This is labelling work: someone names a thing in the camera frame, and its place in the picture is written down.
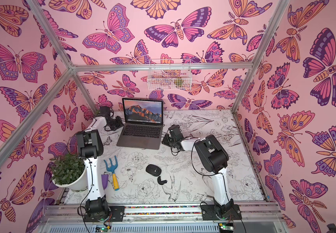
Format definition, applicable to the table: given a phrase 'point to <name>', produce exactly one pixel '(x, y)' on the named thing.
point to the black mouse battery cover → (161, 182)
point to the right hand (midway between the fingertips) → (162, 139)
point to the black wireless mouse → (153, 170)
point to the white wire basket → (169, 74)
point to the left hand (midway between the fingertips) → (127, 122)
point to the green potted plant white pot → (69, 172)
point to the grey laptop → (143, 124)
